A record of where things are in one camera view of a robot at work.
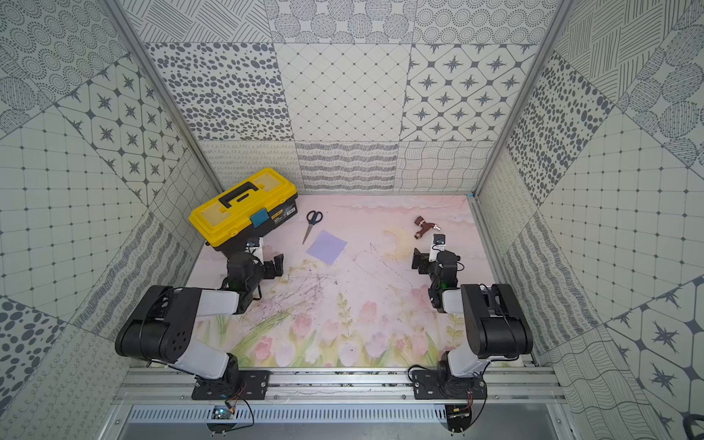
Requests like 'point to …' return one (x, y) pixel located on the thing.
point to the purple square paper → (326, 247)
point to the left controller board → (220, 412)
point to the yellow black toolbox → (246, 211)
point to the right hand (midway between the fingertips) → (429, 251)
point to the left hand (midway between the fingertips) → (267, 252)
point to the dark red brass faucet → (425, 226)
